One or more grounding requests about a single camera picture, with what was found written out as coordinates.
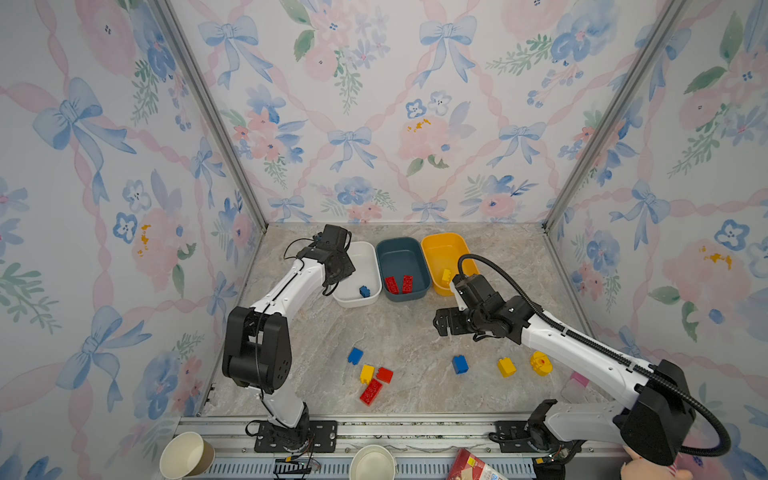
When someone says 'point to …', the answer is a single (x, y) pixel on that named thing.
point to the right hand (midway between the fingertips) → (447, 318)
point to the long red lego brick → (371, 392)
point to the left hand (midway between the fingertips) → (345, 266)
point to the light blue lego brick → (355, 356)
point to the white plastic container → (366, 274)
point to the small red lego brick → (384, 375)
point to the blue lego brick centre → (460, 364)
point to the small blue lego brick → (364, 291)
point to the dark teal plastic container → (404, 269)
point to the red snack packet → (466, 466)
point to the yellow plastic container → (443, 253)
